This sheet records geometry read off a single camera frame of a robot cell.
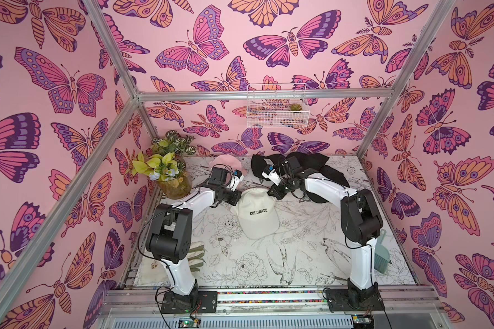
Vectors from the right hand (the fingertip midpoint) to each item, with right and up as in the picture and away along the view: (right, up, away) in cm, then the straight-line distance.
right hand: (271, 189), depth 96 cm
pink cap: (-22, +14, +10) cm, 27 cm away
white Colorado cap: (-7, -10, -6) cm, 13 cm away
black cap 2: (+31, +8, +9) cm, 33 cm away
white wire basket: (+3, +39, -1) cm, 39 cm away
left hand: (-14, -2, 0) cm, 15 cm away
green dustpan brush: (+44, -26, -13) cm, 53 cm away
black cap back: (+25, +15, +16) cm, 33 cm away
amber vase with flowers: (-45, +12, -10) cm, 48 cm away
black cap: (-5, +14, +16) cm, 21 cm away
